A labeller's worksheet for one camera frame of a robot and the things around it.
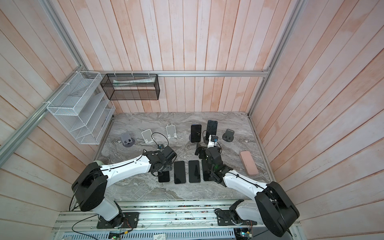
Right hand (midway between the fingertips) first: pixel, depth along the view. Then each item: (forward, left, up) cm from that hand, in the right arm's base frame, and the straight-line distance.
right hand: (204, 143), depth 86 cm
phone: (-17, +22, -11) cm, 30 cm away
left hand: (-12, +23, -9) cm, 27 cm away
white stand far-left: (+10, +38, -6) cm, 39 cm away
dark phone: (+15, -6, -4) cm, 17 cm away
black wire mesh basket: (+40, +51, +11) cm, 66 cm away
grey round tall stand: (+11, -2, -14) cm, 18 cm away
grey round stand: (+14, -19, -11) cm, 26 cm away
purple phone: (-12, +15, -15) cm, 25 cm away
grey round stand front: (+6, +51, -9) cm, 52 cm away
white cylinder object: (-10, +63, -8) cm, 64 cm away
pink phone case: (-5, -29, -15) cm, 33 cm away
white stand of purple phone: (+16, +22, -10) cm, 29 cm away
